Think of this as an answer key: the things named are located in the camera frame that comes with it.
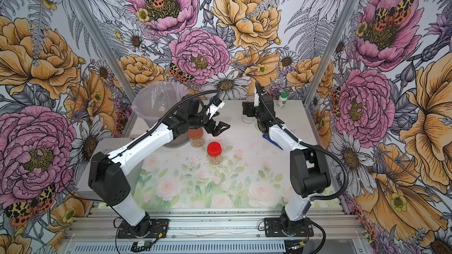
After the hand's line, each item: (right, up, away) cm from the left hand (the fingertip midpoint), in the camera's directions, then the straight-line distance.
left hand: (221, 123), depth 81 cm
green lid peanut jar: (+13, +1, +13) cm, 19 cm away
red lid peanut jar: (-4, -12, +5) cm, 14 cm away
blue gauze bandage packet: (+23, -8, +21) cm, 32 cm away
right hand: (+13, +9, +11) cm, 20 cm away
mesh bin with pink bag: (-36, +11, +11) cm, 39 cm away
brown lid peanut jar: (-13, -7, +11) cm, 19 cm away
